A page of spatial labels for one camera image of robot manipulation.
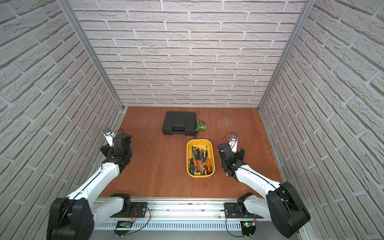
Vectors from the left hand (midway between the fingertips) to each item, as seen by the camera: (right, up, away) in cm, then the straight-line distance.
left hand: (115, 136), depth 81 cm
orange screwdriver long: (+52, -18, +7) cm, 56 cm away
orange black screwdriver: (+45, -18, +6) cm, 49 cm away
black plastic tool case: (+33, +7, +22) cm, 41 cm away
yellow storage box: (+49, -6, +14) cm, 51 cm away
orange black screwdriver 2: (+50, -20, +5) cm, 54 cm away
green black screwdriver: (+42, -18, +7) cm, 46 cm away
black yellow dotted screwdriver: (+45, -11, +9) cm, 47 cm away
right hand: (+68, -7, +7) cm, 68 cm away
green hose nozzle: (+48, +6, +28) cm, 55 cm away
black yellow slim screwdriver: (+51, -13, +11) cm, 54 cm away
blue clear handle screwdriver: (+49, -14, +11) cm, 52 cm away
